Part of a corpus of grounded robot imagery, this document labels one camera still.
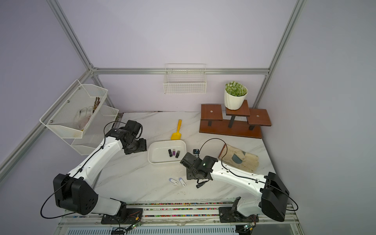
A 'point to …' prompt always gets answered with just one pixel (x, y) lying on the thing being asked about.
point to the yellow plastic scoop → (177, 135)
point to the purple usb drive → (174, 152)
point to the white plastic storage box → (161, 152)
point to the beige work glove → (241, 159)
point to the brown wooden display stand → (244, 122)
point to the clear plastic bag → (83, 116)
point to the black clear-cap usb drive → (177, 153)
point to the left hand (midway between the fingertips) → (140, 150)
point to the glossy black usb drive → (170, 152)
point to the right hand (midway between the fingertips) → (194, 174)
